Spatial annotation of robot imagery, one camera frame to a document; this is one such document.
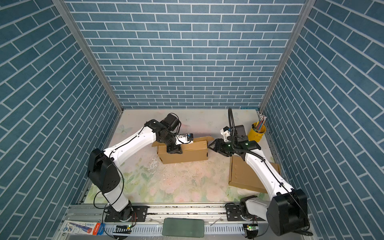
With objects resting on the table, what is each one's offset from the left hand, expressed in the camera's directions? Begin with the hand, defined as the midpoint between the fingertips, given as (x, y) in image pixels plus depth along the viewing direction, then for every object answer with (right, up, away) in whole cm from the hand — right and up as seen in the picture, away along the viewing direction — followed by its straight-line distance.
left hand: (180, 147), depth 83 cm
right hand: (+16, +1, -4) cm, 17 cm away
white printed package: (-41, -36, -14) cm, 56 cm away
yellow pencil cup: (+48, +8, +12) cm, 50 cm away
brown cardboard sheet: (+9, -1, -3) cm, 10 cm away
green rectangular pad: (+3, -34, -15) cm, 38 cm away
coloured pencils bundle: (+50, +14, +12) cm, 53 cm away
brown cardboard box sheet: (+34, -16, 0) cm, 38 cm away
